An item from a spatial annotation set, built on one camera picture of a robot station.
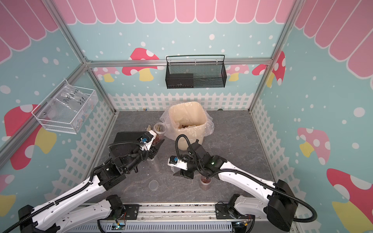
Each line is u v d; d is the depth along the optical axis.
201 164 0.57
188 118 0.97
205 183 0.74
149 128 1.06
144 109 1.25
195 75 0.94
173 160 0.61
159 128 1.08
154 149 0.62
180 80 0.89
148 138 0.55
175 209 0.76
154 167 0.89
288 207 0.43
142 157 0.57
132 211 0.74
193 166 0.63
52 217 0.41
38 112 0.62
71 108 0.71
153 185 0.83
